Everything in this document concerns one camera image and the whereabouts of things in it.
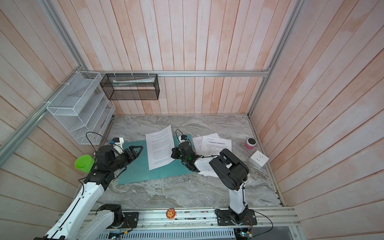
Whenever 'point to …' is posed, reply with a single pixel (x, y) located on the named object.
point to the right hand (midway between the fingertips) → (171, 149)
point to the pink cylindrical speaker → (251, 142)
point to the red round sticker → (170, 213)
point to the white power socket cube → (258, 159)
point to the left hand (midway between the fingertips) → (141, 152)
